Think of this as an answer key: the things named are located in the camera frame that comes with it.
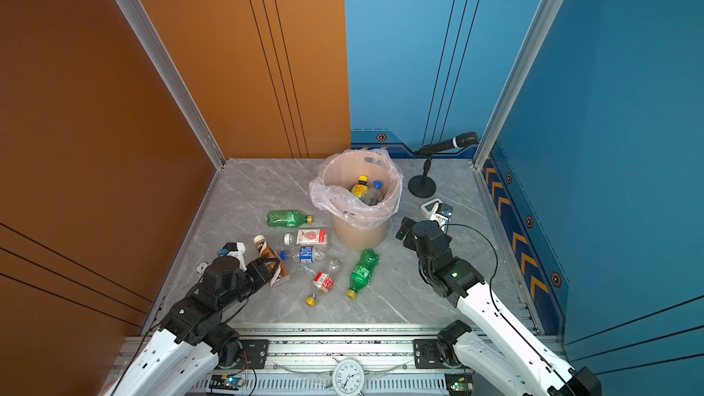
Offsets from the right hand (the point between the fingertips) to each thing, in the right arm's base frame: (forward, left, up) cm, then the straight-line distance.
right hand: (412, 225), depth 78 cm
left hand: (-8, +39, -6) cm, 40 cm away
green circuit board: (-35, +48, -19) cm, 63 cm away
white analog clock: (-34, +18, -15) cm, 42 cm away
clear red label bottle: (-11, +26, -13) cm, 31 cm away
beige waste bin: (+18, +20, +4) cm, 28 cm away
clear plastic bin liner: (+1, +21, +10) cm, 23 cm away
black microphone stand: (+30, -10, -18) cm, 36 cm away
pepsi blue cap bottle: (+12, +10, +1) cm, 15 cm away
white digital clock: (+18, -10, -16) cm, 26 cm away
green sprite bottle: (+12, +41, -14) cm, 45 cm away
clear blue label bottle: (-2, +33, -13) cm, 36 cm away
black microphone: (+24, -17, +11) cm, 31 cm away
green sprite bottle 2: (-9, +15, -13) cm, 22 cm away
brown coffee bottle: (-6, +43, -4) cm, 43 cm away
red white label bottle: (+4, +35, -13) cm, 38 cm away
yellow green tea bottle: (+15, +15, -1) cm, 21 cm away
